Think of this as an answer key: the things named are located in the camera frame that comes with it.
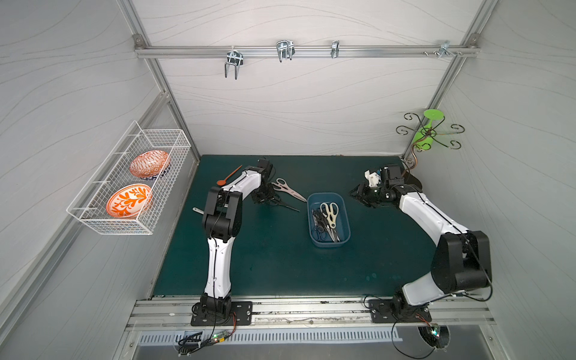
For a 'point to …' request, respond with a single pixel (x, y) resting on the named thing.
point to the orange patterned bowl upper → (150, 165)
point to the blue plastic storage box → (343, 229)
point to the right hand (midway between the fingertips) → (351, 193)
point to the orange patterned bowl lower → (129, 201)
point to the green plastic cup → (424, 136)
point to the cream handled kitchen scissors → (331, 211)
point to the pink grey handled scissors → (280, 184)
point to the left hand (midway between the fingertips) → (269, 198)
